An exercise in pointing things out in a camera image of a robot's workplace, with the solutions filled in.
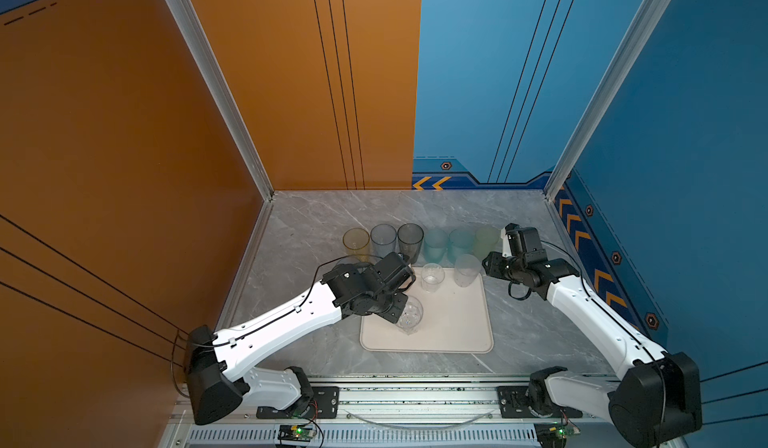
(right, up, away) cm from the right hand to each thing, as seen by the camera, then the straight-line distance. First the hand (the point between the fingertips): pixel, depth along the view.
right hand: (486, 262), depth 84 cm
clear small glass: (-14, -6, +10) cm, 18 cm away
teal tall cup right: (-4, +5, +14) cm, 16 cm away
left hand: (-25, -8, -11) cm, 29 cm away
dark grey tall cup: (-21, +6, +6) cm, 23 cm away
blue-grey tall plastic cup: (-30, +5, +11) cm, 32 cm away
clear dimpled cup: (-4, -3, +9) cm, 10 cm away
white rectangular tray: (-8, -18, +7) cm, 21 cm away
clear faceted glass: (-22, -13, -7) cm, 27 cm away
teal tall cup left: (-13, +5, +13) cm, 18 cm away
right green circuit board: (+12, -39, -14) cm, 43 cm away
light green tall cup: (+4, +5, +15) cm, 16 cm away
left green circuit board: (-50, -39, -14) cm, 65 cm away
